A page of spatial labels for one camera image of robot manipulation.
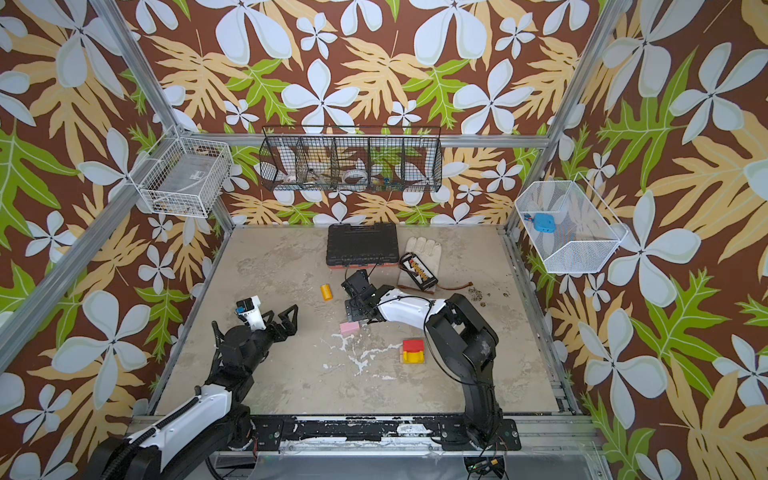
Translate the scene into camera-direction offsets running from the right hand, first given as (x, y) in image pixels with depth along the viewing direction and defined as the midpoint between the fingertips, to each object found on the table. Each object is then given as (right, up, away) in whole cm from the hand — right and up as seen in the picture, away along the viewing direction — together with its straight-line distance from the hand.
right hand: (358, 307), depth 94 cm
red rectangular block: (+17, -10, -8) cm, 21 cm away
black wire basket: (-3, +49, +3) cm, 49 cm away
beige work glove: (+26, +17, +16) cm, 35 cm away
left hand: (-21, +2, -10) cm, 23 cm away
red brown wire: (+38, +7, +9) cm, 40 cm away
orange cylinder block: (-11, +4, +6) cm, 14 cm away
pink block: (-3, -6, -2) cm, 7 cm away
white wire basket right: (+61, +26, -11) cm, 67 cm away
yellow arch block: (+17, -13, -10) cm, 23 cm away
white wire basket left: (-51, +40, -9) cm, 65 cm away
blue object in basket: (+55, +26, -8) cm, 62 cm away
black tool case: (-4, +20, +18) cm, 28 cm away
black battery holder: (+22, +10, +7) cm, 25 cm away
